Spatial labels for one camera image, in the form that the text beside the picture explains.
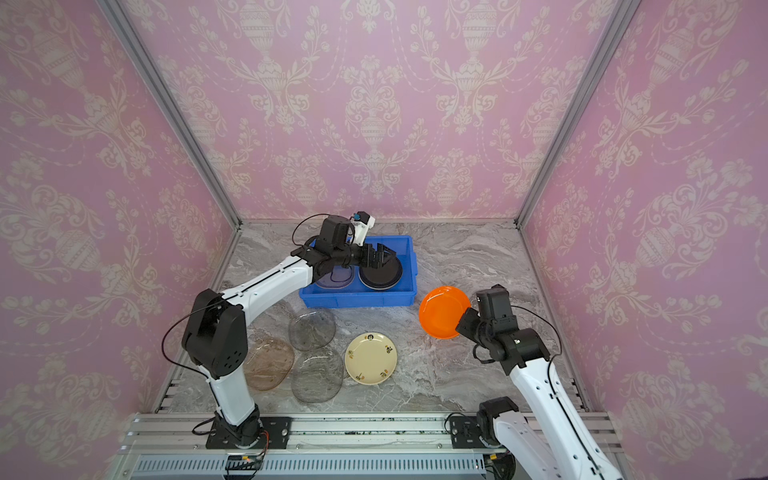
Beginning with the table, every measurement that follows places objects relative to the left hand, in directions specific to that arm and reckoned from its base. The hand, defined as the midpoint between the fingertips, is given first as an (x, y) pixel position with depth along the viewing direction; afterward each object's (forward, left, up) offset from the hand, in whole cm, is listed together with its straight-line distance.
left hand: (385, 253), depth 86 cm
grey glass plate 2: (-28, +19, -20) cm, 39 cm away
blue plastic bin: (-6, -5, -12) cm, 14 cm away
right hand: (-18, -21, -5) cm, 28 cm away
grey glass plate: (-15, +22, -20) cm, 34 cm away
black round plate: (+3, +1, -16) cm, 17 cm away
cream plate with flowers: (-23, +4, -19) cm, 31 cm away
